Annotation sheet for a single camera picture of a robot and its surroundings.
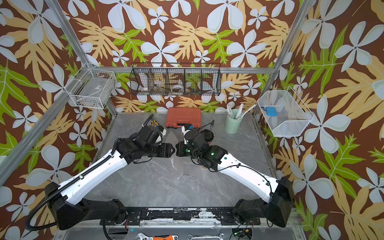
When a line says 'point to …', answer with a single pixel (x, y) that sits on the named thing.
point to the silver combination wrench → (190, 236)
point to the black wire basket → (176, 79)
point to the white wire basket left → (95, 89)
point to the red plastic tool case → (177, 117)
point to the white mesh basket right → (286, 114)
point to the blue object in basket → (270, 111)
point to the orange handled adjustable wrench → (141, 236)
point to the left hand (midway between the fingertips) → (171, 148)
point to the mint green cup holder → (233, 125)
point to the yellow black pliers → (155, 122)
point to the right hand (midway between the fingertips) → (173, 145)
